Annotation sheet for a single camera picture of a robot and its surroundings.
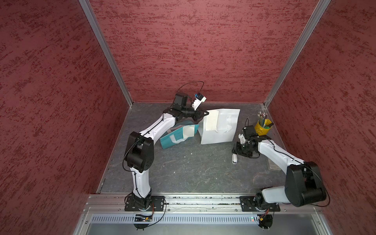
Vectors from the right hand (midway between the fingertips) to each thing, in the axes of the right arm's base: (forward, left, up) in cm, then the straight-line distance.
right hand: (235, 154), depth 88 cm
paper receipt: (+14, +14, +16) cm, 26 cm away
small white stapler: (-2, +1, -1) cm, 3 cm away
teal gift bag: (+8, +35, +12) cm, 38 cm away
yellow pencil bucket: (+16, -21, +4) cm, 27 cm away
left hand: (+16, +17, +19) cm, 30 cm away
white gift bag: (+14, +9, +11) cm, 20 cm away
